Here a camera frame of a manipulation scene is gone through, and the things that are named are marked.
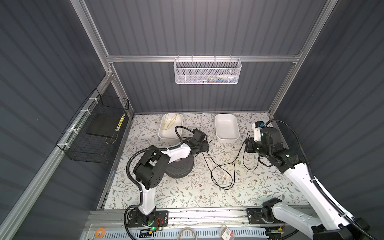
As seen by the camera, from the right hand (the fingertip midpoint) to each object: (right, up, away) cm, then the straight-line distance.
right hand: (247, 141), depth 75 cm
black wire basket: (-77, +3, -4) cm, 77 cm away
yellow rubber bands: (-48, +10, +39) cm, 62 cm away
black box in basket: (-72, +9, -1) cm, 72 cm away
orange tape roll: (-71, -44, -5) cm, 83 cm away
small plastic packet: (-13, -42, -7) cm, 44 cm away
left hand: (-20, -5, +20) cm, 29 cm away
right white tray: (-3, +5, +33) cm, 34 cm away
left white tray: (-48, +2, +32) cm, 58 cm away
